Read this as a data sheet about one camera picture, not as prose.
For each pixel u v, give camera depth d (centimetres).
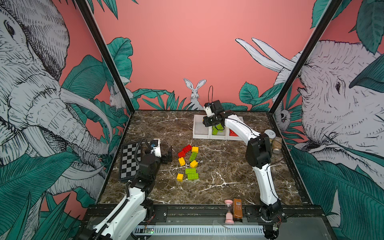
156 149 69
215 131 107
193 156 93
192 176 86
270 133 101
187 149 98
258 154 59
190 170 88
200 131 107
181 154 94
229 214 73
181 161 91
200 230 70
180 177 84
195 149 96
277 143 97
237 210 73
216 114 79
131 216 57
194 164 90
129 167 86
